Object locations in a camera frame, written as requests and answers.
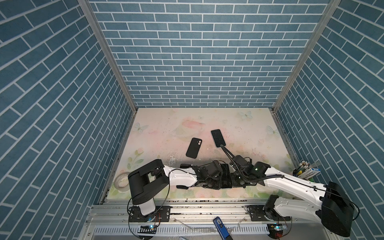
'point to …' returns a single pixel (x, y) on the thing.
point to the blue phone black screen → (218, 138)
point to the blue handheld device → (222, 229)
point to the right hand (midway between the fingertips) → (228, 182)
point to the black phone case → (194, 147)
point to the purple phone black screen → (182, 186)
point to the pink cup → (294, 172)
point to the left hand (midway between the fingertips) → (222, 188)
